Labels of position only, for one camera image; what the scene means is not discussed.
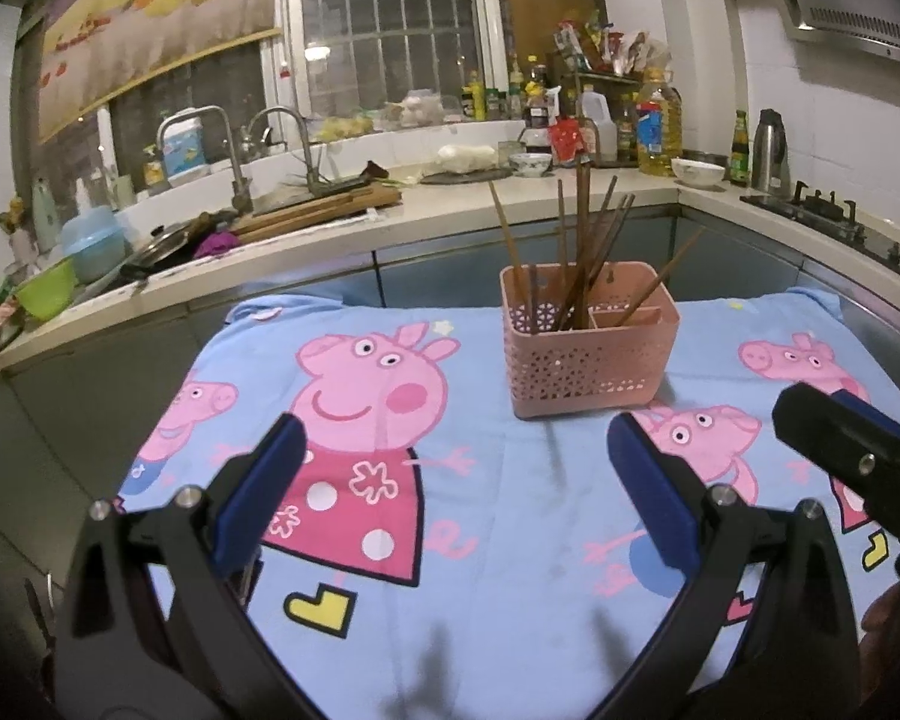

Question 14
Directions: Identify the white blue-label detergent jug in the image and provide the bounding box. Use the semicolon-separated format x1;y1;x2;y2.
161;118;209;185

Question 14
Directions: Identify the light blue plastic container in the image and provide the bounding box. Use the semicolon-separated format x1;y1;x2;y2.
60;206;128;282

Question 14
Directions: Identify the white plastic jug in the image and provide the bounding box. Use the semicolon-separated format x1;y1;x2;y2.
576;86;620;164

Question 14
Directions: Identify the stainless steel kettle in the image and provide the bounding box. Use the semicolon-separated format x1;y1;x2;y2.
751;109;790;194

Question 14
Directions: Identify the black gas stove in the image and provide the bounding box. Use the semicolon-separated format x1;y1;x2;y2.
741;180;900;275

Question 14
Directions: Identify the wooden cutting board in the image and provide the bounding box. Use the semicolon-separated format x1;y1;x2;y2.
232;184;404;237

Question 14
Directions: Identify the dark round board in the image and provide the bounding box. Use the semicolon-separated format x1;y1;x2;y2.
420;167;512;186

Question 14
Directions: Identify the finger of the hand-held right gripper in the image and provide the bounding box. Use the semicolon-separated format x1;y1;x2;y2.
771;382;900;548
829;388;882;417

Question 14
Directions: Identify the blue pig printed blanket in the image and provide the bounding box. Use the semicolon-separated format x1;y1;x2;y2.
112;286;900;720

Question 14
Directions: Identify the large yellow oil bottle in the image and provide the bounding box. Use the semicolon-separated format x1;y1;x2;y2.
636;69;683;177

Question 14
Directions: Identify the rack of seasoning packets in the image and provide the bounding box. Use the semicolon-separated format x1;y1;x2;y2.
555;11;672;80

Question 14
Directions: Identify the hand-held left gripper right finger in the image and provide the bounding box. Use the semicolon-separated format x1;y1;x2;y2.
596;412;861;720

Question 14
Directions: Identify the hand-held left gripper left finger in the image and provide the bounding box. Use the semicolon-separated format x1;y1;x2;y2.
52;412;323;720

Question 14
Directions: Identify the green plastic basin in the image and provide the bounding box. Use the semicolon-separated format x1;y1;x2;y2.
15;259;77;321

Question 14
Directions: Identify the dark wok with lid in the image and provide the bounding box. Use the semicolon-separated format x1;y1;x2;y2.
120;214;237;282

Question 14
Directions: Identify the green sauce bottle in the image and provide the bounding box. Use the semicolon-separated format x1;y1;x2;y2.
729;110;751;187

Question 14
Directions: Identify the barred window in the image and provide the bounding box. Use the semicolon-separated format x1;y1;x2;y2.
109;0;507;188

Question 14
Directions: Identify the red packet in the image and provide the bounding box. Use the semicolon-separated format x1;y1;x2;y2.
549;118;590;166

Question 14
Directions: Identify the pink plastic utensil basket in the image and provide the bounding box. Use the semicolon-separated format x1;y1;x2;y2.
499;261;682;421

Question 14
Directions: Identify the brown cardboard sheet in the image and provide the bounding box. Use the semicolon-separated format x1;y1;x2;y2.
499;0;608;72

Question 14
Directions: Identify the bundle of wooden chopsticks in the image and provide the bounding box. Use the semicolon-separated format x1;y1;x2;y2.
487;157;706;335

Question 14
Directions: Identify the white dough bag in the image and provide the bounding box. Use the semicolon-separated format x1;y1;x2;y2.
436;142;497;173

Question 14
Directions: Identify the fruit printed window blind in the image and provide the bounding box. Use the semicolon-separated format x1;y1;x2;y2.
37;0;282;145

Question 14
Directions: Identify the pale green bottle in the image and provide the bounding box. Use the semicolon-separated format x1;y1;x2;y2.
31;178;61;252

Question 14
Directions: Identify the dark soy sauce bottle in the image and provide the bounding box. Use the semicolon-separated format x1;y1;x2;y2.
523;54;552;132

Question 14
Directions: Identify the purple cloth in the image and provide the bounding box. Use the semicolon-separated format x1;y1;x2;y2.
195;231;241;260

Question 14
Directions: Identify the yellow squeeze bottle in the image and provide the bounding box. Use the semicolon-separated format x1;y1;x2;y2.
461;71;488;122

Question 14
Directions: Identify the person's right hand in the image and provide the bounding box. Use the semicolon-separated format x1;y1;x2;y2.
861;583;900;650

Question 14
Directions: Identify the bag of yellow food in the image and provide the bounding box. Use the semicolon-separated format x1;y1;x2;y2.
316;114;376;142

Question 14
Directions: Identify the clear plastic food container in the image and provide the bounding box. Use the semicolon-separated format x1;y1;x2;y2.
381;90;458;128

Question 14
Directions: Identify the steel kitchen faucet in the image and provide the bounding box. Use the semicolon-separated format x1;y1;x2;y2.
244;106;323;196
156;105;254;215

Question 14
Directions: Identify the plain white bowl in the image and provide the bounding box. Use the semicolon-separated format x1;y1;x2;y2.
671;159;727;187

